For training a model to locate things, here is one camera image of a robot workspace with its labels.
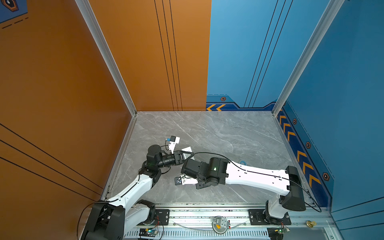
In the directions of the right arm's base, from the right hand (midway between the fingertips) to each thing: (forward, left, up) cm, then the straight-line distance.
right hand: (195, 172), depth 72 cm
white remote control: (+6, +4, +5) cm, 9 cm away
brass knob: (-19, -54, -15) cm, 59 cm away
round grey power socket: (-20, -11, -9) cm, 25 cm away
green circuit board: (-22, +23, -17) cm, 36 cm away
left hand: (+7, +1, +4) cm, 8 cm away
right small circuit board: (-21, -42, -16) cm, 49 cm away
